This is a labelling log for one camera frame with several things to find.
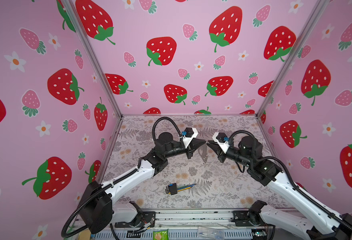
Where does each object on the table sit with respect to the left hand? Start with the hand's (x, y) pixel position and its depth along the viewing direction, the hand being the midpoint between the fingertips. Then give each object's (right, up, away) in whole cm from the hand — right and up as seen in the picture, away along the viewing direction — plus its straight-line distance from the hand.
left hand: (204, 141), depth 66 cm
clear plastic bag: (+3, -44, +4) cm, 44 cm away
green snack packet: (-20, -44, +3) cm, 49 cm away
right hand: (+2, 0, +2) cm, 3 cm away
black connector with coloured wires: (-16, -29, +18) cm, 37 cm away
